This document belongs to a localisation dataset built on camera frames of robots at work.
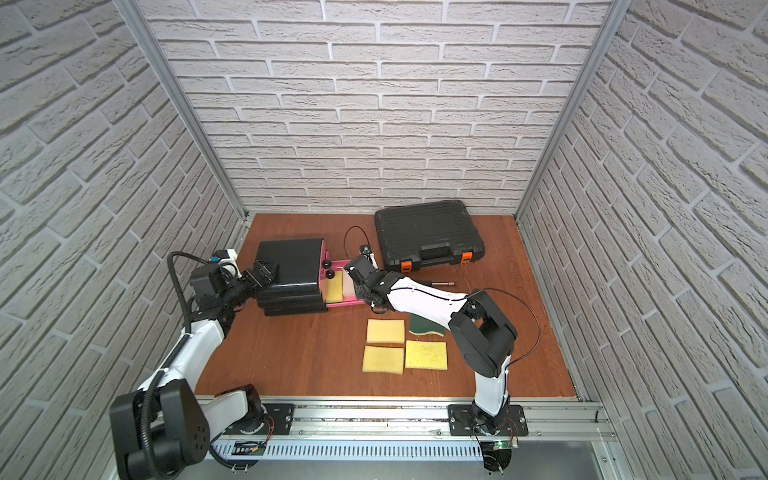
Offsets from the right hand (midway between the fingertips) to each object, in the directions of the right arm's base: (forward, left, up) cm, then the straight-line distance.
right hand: (370, 279), depth 90 cm
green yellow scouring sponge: (-13, -15, -6) cm, 21 cm away
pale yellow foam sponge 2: (-22, -2, -7) cm, 23 cm away
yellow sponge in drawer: (0, +12, -4) cm, 12 cm away
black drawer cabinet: (-7, +20, +8) cm, 22 cm away
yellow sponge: (-22, -15, -8) cm, 28 cm away
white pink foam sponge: (+1, +7, -6) cm, 9 cm away
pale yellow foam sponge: (-14, -4, -8) cm, 17 cm away
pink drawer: (+2, +13, +4) cm, 13 cm away
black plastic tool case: (+20, -17, -3) cm, 26 cm away
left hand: (+2, +28, +9) cm, 29 cm away
